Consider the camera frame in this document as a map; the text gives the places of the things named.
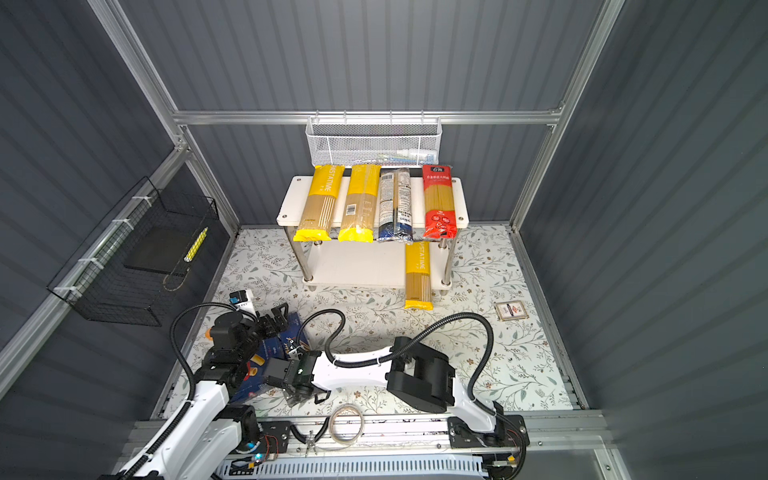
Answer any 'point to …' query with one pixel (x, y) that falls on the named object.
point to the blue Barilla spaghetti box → (291, 330)
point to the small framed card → (511, 310)
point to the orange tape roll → (208, 334)
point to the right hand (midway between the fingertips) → (308, 386)
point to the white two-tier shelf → (331, 264)
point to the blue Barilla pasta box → (272, 347)
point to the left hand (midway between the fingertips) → (271, 309)
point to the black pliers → (309, 439)
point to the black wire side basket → (151, 240)
